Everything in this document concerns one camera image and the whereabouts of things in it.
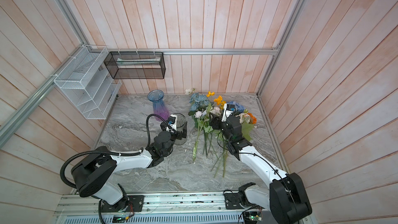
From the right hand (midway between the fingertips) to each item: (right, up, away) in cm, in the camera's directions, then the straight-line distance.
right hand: (214, 113), depth 83 cm
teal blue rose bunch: (-8, +7, +16) cm, 20 cm away
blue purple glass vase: (-32, +3, +13) cm, 35 cm away
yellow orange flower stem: (+4, +7, +11) cm, 13 cm away
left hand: (-19, -5, +1) cm, 20 cm away
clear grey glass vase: (-18, -6, 0) cm, 19 cm away
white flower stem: (-17, +16, +38) cm, 45 cm away
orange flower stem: (+28, -5, +15) cm, 32 cm away
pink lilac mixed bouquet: (-4, -12, +12) cm, 18 cm away
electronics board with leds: (+17, -48, -13) cm, 52 cm away
